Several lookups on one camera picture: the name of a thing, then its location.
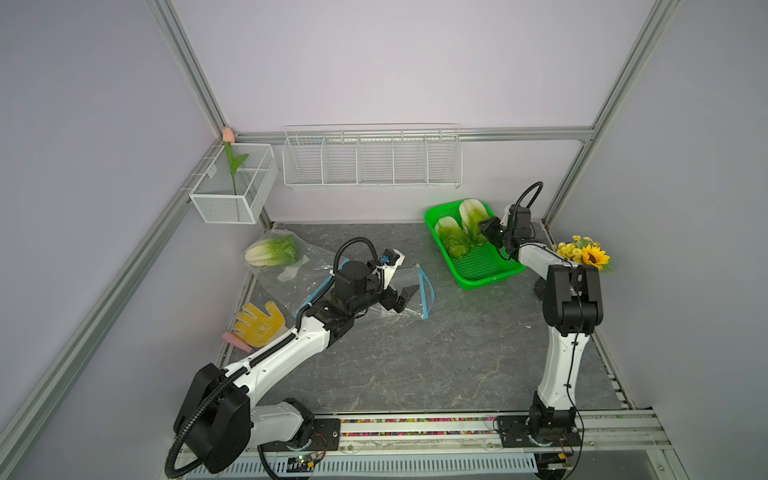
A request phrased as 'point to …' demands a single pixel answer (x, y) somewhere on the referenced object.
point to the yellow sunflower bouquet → (585, 251)
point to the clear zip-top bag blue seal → (422, 299)
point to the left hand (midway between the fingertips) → (405, 276)
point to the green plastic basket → (484, 264)
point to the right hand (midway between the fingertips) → (478, 220)
